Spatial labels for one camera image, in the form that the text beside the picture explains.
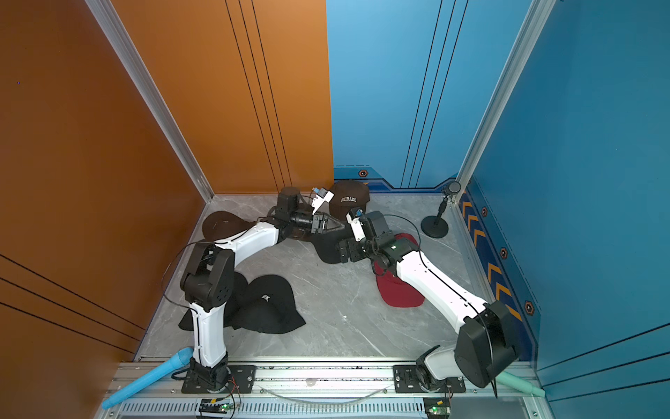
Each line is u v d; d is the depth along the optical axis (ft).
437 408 2.33
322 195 2.59
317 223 2.53
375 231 2.00
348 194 3.67
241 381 2.41
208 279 1.75
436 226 3.51
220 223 3.39
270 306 2.64
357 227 2.38
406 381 2.38
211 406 2.38
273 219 2.47
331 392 2.38
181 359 2.42
